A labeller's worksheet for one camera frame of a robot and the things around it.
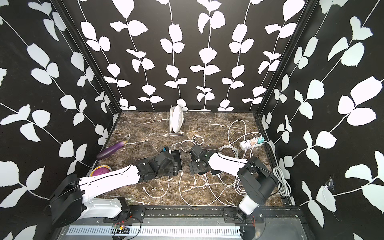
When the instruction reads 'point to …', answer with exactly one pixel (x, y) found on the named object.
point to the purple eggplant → (111, 150)
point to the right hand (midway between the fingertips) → (196, 165)
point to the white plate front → (176, 118)
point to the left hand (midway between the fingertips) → (176, 166)
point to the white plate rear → (171, 127)
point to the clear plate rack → (176, 134)
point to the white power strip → (245, 144)
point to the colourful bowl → (100, 170)
